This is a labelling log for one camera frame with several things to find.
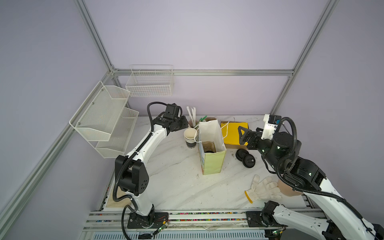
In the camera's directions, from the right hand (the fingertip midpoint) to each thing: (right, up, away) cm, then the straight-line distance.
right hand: (245, 127), depth 60 cm
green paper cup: (-12, -13, +39) cm, 43 cm away
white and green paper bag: (-12, -1, +30) cm, 32 cm away
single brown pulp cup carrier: (-12, -13, +39) cm, 43 cm away
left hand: (-27, +3, +26) cm, 37 cm away
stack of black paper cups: (-24, -5, +33) cm, 41 cm away
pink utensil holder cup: (-24, +3, +43) cm, 49 cm away
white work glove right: (+20, -35, +24) cm, 47 cm away
